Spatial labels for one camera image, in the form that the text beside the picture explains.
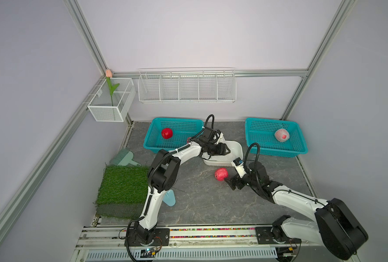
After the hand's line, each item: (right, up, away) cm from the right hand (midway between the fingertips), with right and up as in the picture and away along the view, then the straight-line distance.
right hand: (230, 172), depth 88 cm
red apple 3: (+35, +21, +15) cm, 43 cm away
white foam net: (+35, +21, +15) cm, 43 cm away
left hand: (-1, +10, +6) cm, 12 cm away
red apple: (-38, +22, +20) cm, 48 cm away
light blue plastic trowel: (-33, -13, -2) cm, 35 cm away
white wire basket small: (-63, +34, -9) cm, 72 cm away
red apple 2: (-5, -1, 0) cm, 5 cm away
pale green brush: (-65, +6, +14) cm, 67 cm away
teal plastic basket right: (+26, +23, +24) cm, 43 cm away
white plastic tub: (-2, +6, +6) cm, 9 cm away
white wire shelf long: (-25, +51, +11) cm, 58 cm away
